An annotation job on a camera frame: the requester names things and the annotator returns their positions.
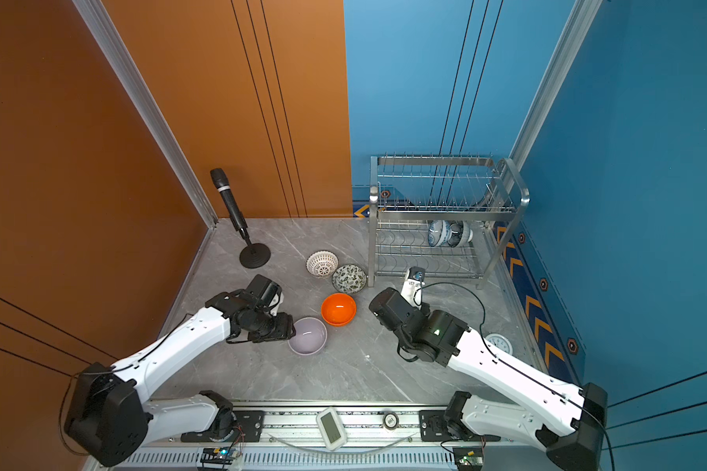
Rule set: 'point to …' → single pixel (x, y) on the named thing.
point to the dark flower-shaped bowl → (456, 233)
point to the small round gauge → (391, 421)
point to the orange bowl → (338, 309)
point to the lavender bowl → (310, 337)
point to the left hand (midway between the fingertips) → (290, 329)
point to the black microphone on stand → (253, 256)
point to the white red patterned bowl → (322, 263)
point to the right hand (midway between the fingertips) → (393, 303)
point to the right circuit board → (468, 458)
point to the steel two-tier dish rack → (452, 217)
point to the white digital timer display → (333, 432)
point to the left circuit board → (218, 458)
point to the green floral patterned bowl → (349, 279)
